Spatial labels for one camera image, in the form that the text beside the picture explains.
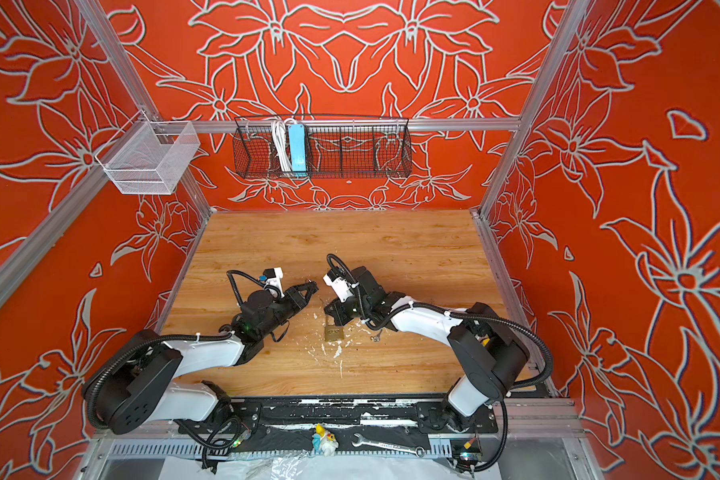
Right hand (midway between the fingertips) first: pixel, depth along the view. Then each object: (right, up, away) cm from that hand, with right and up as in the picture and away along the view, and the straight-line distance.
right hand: (321, 310), depth 82 cm
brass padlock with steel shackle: (+3, -8, +5) cm, 10 cm away
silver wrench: (+25, -30, -14) cm, 41 cm away
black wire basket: (+4, +51, +15) cm, 53 cm away
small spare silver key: (+16, -9, +4) cm, 19 cm away
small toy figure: (+3, -27, -15) cm, 31 cm away
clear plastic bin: (-56, +46, +9) cm, 73 cm away
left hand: (-2, +7, +1) cm, 7 cm away
